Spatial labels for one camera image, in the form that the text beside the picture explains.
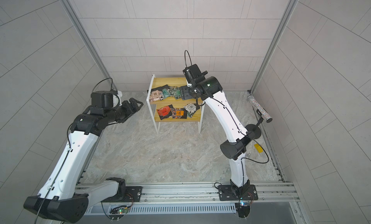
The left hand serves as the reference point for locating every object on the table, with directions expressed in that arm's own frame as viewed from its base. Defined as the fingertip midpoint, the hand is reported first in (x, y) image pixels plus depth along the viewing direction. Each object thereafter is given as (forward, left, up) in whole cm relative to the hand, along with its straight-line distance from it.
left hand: (142, 105), depth 70 cm
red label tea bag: (+6, -9, -14) cm, 18 cm away
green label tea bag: (+7, -17, +2) cm, 19 cm away
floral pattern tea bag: (+8, -14, +2) cm, 17 cm away
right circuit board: (-39, -49, -29) cm, 69 cm away
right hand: (+9, -22, +1) cm, 24 cm away
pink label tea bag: (+5, -6, +2) cm, 8 cm away
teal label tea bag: (+6, -11, +2) cm, 13 cm away
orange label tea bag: (+6, -16, -14) cm, 22 cm away
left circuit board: (-40, +9, -29) cm, 51 cm away
